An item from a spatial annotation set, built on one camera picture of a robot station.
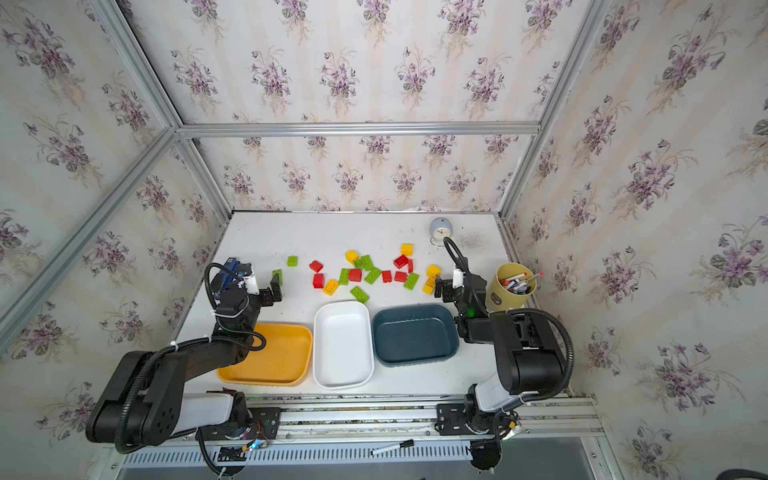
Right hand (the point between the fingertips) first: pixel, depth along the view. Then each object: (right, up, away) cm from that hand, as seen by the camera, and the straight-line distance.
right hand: (451, 276), depth 93 cm
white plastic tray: (-33, -19, -9) cm, 39 cm away
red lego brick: (-45, +2, +11) cm, 47 cm away
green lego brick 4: (-27, +3, +11) cm, 30 cm away
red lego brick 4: (-20, -1, +8) cm, 22 cm away
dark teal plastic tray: (-12, -17, -5) cm, 21 cm away
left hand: (-59, +2, -6) cm, 59 cm away
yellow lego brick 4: (-4, +1, +8) cm, 9 cm away
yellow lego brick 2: (-33, +6, +12) cm, 36 cm away
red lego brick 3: (-31, -1, +8) cm, 32 cm away
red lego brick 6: (-16, +4, +11) cm, 19 cm away
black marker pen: (-16, -38, -23) cm, 47 cm away
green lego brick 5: (-12, -3, +8) cm, 14 cm away
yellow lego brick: (-39, -4, +5) cm, 40 cm away
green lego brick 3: (-29, -7, +4) cm, 30 cm away
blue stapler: (-76, -1, +7) cm, 76 cm away
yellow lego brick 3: (-13, +8, +15) cm, 21 cm away
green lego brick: (-35, -1, +7) cm, 36 cm away
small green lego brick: (-54, +4, +12) cm, 56 cm away
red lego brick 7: (-12, +2, +8) cm, 15 cm away
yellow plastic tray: (-49, -23, -11) cm, 55 cm away
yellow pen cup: (+17, -3, -6) cm, 18 cm away
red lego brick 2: (-43, -2, +4) cm, 44 cm away
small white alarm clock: (-1, +16, +14) cm, 21 cm away
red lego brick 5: (-16, -1, +8) cm, 18 cm away
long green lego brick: (-58, 0, +7) cm, 58 cm away
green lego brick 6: (-31, +3, +11) cm, 33 cm away
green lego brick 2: (-25, -1, +8) cm, 26 cm away
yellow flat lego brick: (-6, -3, +5) cm, 9 cm away
